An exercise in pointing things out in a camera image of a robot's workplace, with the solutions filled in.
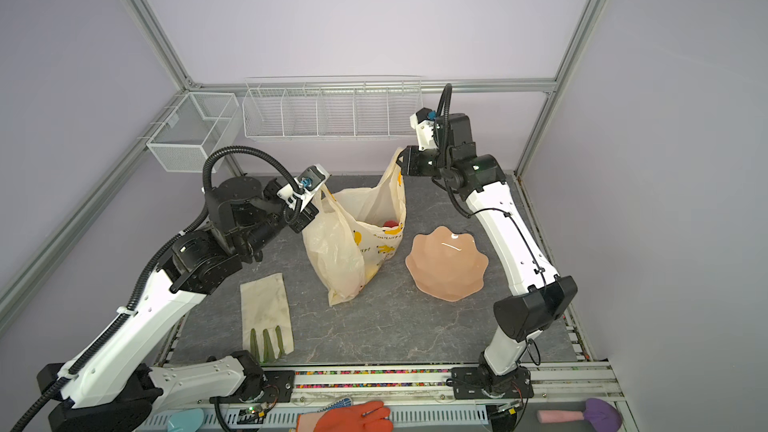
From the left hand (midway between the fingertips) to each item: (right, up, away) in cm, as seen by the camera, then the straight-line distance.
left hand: (311, 183), depth 60 cm
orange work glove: (+11, -55, +10) cm, 57 cm away
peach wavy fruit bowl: (+34, -24, +36) cm, 55 cm away
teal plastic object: (-32, -55, +9) cm, 64 cm away
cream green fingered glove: (-19, -40, +22) cm, 49 cm away
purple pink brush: (+65, -53, +8) cm, 84 cm away
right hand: (+17, +7, +11) cm, 22 cm away
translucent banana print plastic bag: (+7, -11, +7) cm, 15 cm away
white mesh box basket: (-50, +23, +42) cm, 69 cm away
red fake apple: (+16, -10, +29) cm, 34 cm away
